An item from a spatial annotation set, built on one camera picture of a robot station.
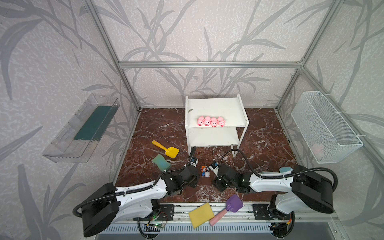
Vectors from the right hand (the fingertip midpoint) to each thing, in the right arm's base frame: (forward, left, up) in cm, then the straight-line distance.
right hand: (213, 175), depth 85 cm
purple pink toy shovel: (-14, -10, -1) cm, 17 cm away
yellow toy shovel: (+15, +27, -1) cm, 31 cm away
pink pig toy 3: (+13, +1, +34) cm, 36 cm away
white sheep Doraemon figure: (+1, +3, +1) cm, 3 cm away
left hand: (+2, +9, +3) cm, 9 cm away
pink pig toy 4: (+13, -2, +34) cm, 36 cm away
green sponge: (+6, +30, +1) cm, 30 cm away
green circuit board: (-23, +29, 0) cm, 37 cm away
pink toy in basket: (+6, -52, +18) cm, 56 cm away
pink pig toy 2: (+13, +4, +34) cm, 37 cm away
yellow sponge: (-19, +7, +2) cm, 21 cm away
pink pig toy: (+13, +7, +34) cm, 37 cm away
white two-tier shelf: (+23, -9, +31) cm, 40 cm away
